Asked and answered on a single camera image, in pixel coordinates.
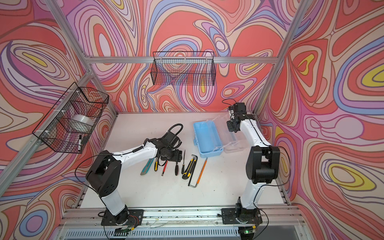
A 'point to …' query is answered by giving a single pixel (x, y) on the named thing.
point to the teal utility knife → (147, 166)
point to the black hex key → (191, 175)
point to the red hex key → (164, 167)
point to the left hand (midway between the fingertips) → (179, 156)
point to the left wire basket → (68, 125)
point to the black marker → (79, 143)
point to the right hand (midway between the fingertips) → (236, 127)
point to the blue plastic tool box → (212, 138)
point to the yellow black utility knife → (189, 168)
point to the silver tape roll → (84, 118)
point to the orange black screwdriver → (200, 174)
